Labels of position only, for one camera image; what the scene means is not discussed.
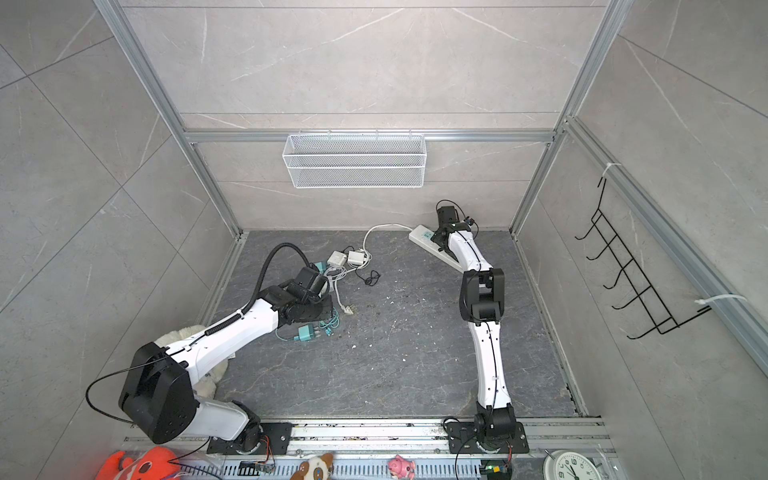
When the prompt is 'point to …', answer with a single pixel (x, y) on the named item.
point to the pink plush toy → (401, 468)
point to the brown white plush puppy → (315, 468)
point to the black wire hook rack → (634, 275)
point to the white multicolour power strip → (422, 235)
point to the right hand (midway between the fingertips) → (450, 244)
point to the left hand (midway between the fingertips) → (333, 303)
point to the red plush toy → (153, 463)
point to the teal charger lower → (305, 333)
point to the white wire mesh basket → (356, 160)
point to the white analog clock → (570, 465)
